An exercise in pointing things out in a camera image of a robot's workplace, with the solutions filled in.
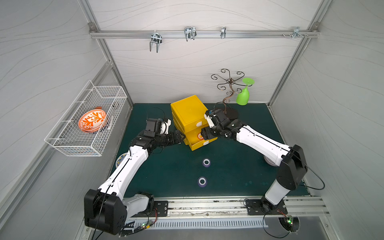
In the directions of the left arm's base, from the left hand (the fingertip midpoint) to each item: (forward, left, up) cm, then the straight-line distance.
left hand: (179, 138), depth 78 cm
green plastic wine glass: (+31, -39, +2) cm, 49 cm away
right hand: (+7, -15, -2) cm, 17 cm away
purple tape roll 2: (-16, -13, -19) cm, 28 cm away
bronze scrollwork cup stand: (+38, -35, -21) cm, 55 cm away
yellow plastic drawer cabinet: (+12, -4, +3) cm, 13 cm away
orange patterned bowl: (-1, +38, +15) cm, 41 cm away
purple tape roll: (-5, -15, -19) cm, 25 cm away
